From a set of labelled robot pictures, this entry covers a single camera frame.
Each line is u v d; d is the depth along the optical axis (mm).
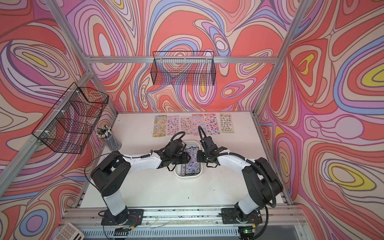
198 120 1150
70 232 687
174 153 729
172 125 1113
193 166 875
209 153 691
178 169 886
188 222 730
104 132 875
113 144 937
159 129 1083
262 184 442
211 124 1118
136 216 734
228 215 736
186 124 1116
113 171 478
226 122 1141
